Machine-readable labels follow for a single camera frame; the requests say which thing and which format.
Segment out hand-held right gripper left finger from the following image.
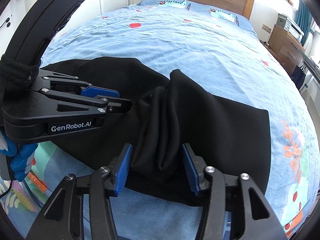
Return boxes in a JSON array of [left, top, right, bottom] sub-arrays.
[[26, 143, 134, 240]]

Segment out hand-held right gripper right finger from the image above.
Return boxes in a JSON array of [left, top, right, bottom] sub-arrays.
[[181, 143, 288, 240]]

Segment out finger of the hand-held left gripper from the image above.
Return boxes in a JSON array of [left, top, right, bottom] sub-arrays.
[[37, 70, 120, 98], [37, 90, 132, 114]]

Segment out black pants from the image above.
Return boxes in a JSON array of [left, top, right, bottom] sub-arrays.
[[37, 56, 272, 207]]

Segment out person's left hand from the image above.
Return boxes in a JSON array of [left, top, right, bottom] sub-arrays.
[[0, 126, 38, 182]]

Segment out blue printed bedsheet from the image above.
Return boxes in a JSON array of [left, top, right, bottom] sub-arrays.
[[0, 0, 318, 240]]

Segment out black bag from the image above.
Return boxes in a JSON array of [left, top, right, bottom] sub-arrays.
[[291, 65, 308, 90]]

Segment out wooden dresser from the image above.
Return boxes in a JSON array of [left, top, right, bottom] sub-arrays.
[[269, 24, 307, 74]]

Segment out white desk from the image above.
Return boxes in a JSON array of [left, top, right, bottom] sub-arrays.
[[301, 55, 320, 95]]

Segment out white printer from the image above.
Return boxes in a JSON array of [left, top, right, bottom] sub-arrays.
[[276, 14, 305, 40]]

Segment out teal curtain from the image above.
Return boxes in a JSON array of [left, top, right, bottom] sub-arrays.
[[296, 0, 315, 48]]

